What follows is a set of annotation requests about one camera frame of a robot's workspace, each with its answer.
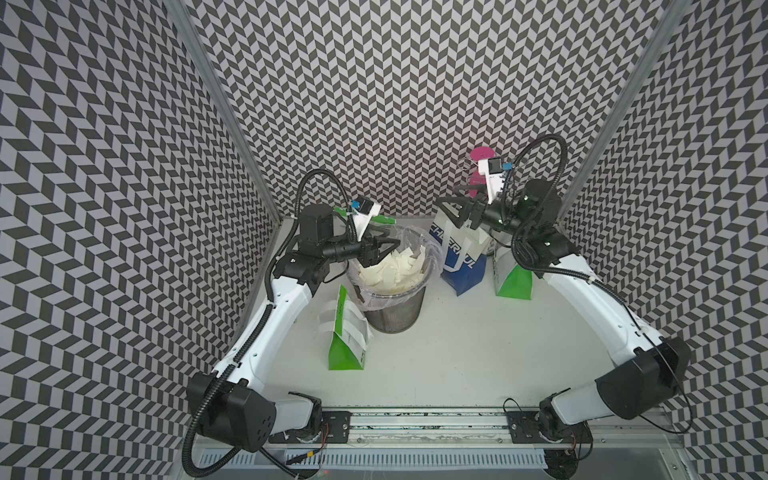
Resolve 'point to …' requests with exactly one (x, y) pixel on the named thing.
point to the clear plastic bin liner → (364, 299)
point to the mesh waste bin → (398, 317)
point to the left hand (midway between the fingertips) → (392, 240)
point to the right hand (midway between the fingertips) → (447, 199)
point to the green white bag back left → (377, 218)
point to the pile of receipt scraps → (396, 272)
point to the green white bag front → (344, 353)
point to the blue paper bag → (464, 252)
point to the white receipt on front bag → (355, 325)
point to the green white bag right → (511, 279)
